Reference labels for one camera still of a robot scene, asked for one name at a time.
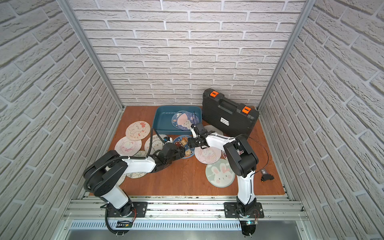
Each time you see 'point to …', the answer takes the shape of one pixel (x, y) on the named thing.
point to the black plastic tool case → (226, 116)
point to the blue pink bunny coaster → (185, 119)
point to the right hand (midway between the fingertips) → (194, 142)
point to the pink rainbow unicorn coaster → (126, 147)
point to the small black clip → (266, 176)
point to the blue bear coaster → (181, 141)
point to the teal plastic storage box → (176, 120)
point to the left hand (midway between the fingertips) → (183, 149)
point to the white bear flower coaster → (156, 143)
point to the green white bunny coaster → (220, 174)
